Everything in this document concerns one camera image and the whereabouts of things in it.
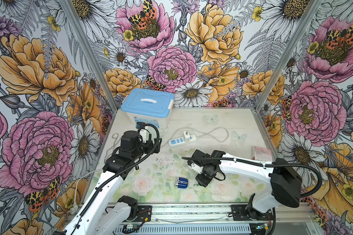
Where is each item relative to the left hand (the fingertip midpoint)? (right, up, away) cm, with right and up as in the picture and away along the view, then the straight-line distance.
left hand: (152, 143), depth 76 cm
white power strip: (+14, -2, +24) cm, 27 cm away
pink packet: (+64, -9, +16) cm, 66 cm away
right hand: (+28, -22, +3) cm, 35 cm away
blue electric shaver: (+15, -22, +5) cm, 27 cm away
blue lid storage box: (-7, +22, +24) cm, 33 cm away
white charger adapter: (+18, +2, +21) cm, 28 cm away
